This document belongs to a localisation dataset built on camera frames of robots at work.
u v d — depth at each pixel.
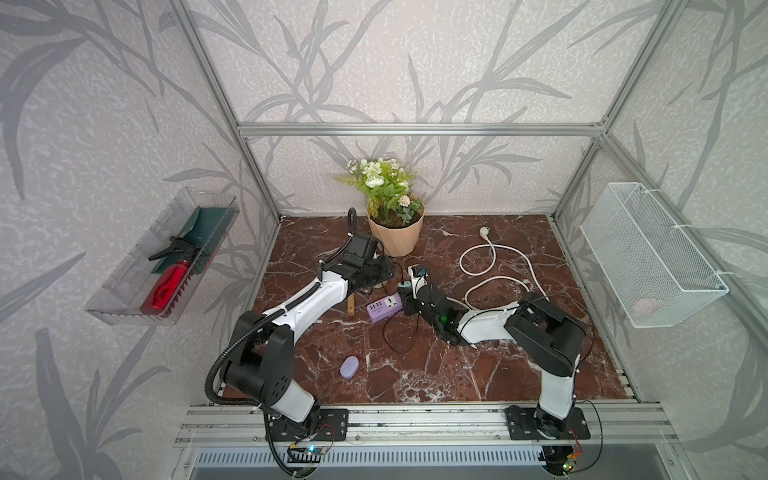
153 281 0.59
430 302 0.69
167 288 0.59
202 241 0.66
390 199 0.96
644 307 0.72
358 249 0.68
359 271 0.67
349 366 0.81
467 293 0.99
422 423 0.75
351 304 0.94
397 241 0.98
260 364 0.43
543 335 0.50
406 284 0.89
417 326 0.88
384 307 0.92
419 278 0.77
